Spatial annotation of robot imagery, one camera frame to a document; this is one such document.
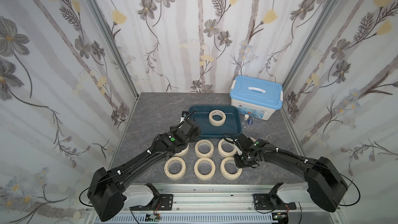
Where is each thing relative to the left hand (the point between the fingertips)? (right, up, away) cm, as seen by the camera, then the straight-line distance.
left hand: (189, 129), depth 80 cm
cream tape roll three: (+8, -9, +12) cm, 17 cm away
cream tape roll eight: (+17, +8, +26) cm, 33 cm away
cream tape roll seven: (+8, -25, -1) cm, 26 cm away
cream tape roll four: (+21, -15, +6) cm, 26 cm away
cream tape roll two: (+20, -24, 0) cm, 31 cm away
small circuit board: (-16, -40, -10) cm, 44 cm away
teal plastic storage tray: (+28, 0, +24) cm, 37 cm away
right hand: (+27, -18, +4) cm, 33 cm away
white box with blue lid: (+42, +18, +16) cm, 48 cm away
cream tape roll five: (+40, -9, +19) cm, 46 cm away
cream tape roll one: (-4, -14, +8) cm, 17 cm away
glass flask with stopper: (+36, +1, +22) cm, 42 cm away
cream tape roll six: (-9, -25, 0) cm, 26 cm away
